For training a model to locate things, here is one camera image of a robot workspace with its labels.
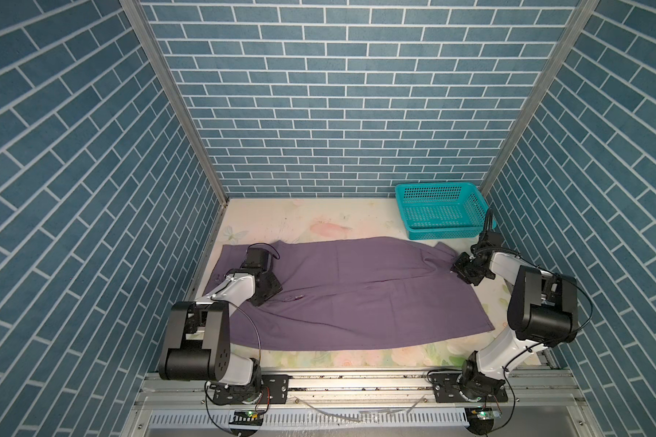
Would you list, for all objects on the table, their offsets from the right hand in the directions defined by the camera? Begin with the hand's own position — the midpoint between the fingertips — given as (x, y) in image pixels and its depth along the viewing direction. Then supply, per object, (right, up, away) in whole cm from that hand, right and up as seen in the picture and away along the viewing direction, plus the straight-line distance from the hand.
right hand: (454, 266), depth 97 cm
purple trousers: (-39, -8, -7) cm, 40 cm away
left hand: (-64, -7, -4) cm, 64 cm away
